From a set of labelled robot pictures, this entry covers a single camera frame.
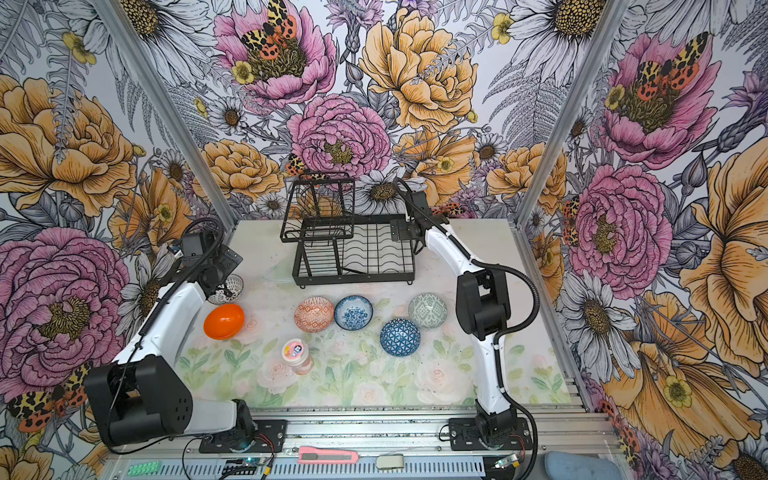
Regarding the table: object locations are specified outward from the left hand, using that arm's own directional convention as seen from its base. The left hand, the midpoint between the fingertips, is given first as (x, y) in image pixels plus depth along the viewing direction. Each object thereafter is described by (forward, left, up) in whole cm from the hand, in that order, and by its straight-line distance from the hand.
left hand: (223, 275), depth 84 cm
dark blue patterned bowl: (-12, -49, -16) cm, 53 cm away
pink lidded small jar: (-20, -22, -7) cm, 30 cm away
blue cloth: (-44, -84, -13) cm, 96 cm away
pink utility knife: (-40, -28, -17) cm, 51 cm away
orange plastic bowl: (-7, +4, -15) cm, 17 cm away
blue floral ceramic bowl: (-3, -35, -16) cm, 39 cm away
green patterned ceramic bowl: (-3, -58, -16) cm, 61 cm away
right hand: (+18, -53, -3) cm, 56 cm away
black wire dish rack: (+8, -30, +3) cm, 32 cm away
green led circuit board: (-42, +10, -16) cm, 46 cm away
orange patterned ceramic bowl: (-4, -23, -16) cm, 28 cm away
